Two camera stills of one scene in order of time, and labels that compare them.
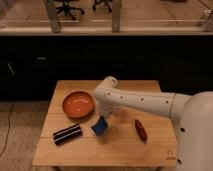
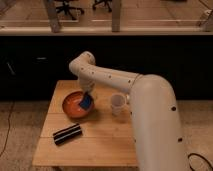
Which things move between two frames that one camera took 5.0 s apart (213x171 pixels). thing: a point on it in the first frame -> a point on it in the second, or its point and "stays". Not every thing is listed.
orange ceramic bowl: [79, 105] stays
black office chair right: [106, 2] stays
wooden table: [133, 140] stays
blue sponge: [99, 126] -> [86, 101]
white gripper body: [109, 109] -> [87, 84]
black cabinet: [31, 65] stays
